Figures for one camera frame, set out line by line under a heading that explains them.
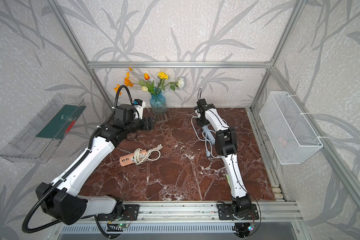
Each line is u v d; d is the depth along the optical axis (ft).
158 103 3.67
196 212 2.47
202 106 2.71
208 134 3.25
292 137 1.98
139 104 2.18
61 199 1.23
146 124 2.19
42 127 2.22
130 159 2.84
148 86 3.25
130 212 2.39
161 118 3.74
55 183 1.29
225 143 2.19
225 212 2.38
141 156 2.89
